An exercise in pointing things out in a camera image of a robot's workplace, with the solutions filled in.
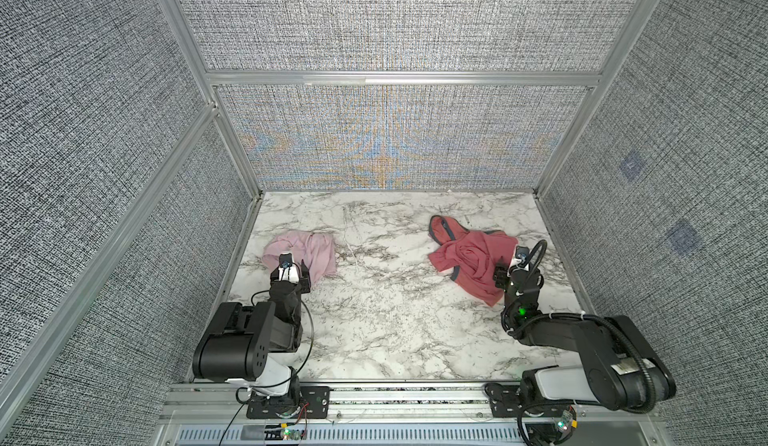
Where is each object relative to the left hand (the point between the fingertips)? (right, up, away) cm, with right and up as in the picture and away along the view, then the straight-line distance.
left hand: (292, 262), depth 90 cm
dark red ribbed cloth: (+55, +1, +5) cm, 56 cm away
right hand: (+67, +1, 0) cm, 67 cm away
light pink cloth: (+5, +3, +8) cm, 10 cm away
